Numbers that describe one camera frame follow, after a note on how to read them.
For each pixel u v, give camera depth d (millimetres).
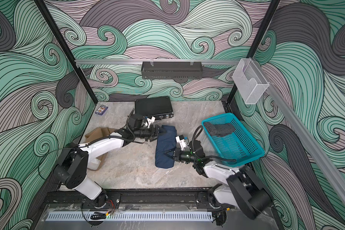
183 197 748
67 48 877
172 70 950
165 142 790
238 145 947
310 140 520
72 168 444
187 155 713
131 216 697
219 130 919
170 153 747
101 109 1138
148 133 735
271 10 726
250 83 798
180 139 777
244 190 421
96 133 917
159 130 754
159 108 1175
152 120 810
